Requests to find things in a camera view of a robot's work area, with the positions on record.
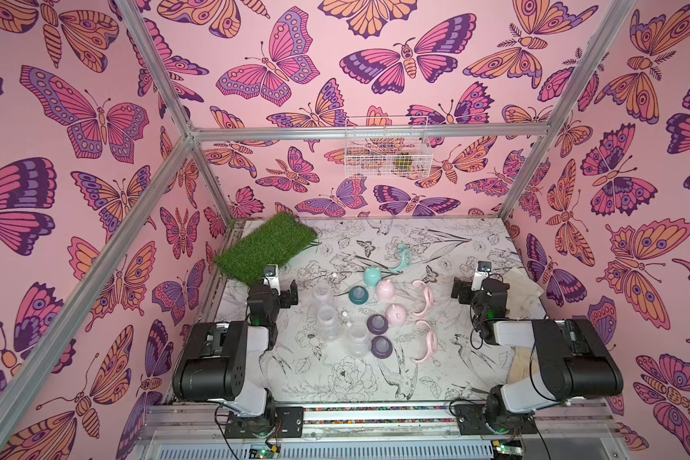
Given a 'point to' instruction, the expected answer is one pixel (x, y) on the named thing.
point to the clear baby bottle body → (322, 289)
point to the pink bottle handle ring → (428, 296)
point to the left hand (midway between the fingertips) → (282, 278)
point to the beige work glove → (523, 296)
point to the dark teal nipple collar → (358, 295)
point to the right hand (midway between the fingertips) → (474, 278)
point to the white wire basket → (387, 147)
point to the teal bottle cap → (373, 276)
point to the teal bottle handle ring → (405, 256)
